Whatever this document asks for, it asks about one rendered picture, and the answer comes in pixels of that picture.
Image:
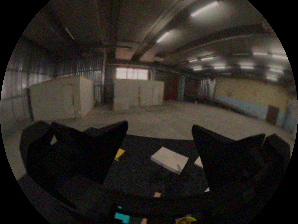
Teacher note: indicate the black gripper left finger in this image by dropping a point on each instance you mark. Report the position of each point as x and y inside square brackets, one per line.
[96, 149]

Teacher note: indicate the yellow flat block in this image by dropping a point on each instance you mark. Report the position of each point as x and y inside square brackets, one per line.
[120, 154]

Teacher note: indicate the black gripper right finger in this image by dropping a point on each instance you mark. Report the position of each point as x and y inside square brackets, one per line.
[219, 154]

